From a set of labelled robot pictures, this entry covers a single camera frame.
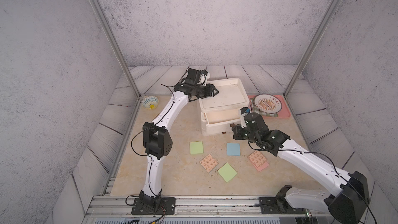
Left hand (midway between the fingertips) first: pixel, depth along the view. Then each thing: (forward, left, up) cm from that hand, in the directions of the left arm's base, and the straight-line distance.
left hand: (219, 92), depth 87 cm
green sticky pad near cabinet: (-19, +14, -26) cm, 35 cm away
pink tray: (+6, -49, -26) cm, 55 cm away
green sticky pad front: (-34, -3, -26) cm, 43 cm away
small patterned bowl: (+16, +47, -24) cm, 55 cm away
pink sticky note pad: (-32, -22, -25) cm, 47 cm away
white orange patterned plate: (+14, -38, -24) cm, 47 cm away
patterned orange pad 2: (-27, -20, -24) cm, 42 cm away
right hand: (-20, -6, -6) cm, 21 cm away
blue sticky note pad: (-21, -8, -26) cm, 34 cm away
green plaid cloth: (+7, -28, -25) cm, 38 cm away
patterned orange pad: (-29, +6, -26) cm, 39 cm away
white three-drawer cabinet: (0, -8, -3) cm, 8 cm away
